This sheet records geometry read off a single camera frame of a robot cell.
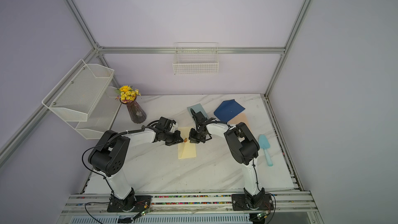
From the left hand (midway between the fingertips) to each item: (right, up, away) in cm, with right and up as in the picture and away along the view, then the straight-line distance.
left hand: (183, 141), depth 94 cm
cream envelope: (+2, -4, -1) cm, 5 cm away
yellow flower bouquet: (-31, +29, -7) cm, 43 cm away
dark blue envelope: (+31, +20, +18) cm, 41 cm away
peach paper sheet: (+38, +13, +14) cm, 43 cm away
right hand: (+5, -1, +1) cm, 5 cm away
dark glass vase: (-31, +17, +4) cm, 35 cm away
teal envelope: (+7, +21, +20) cm, 29 cm away
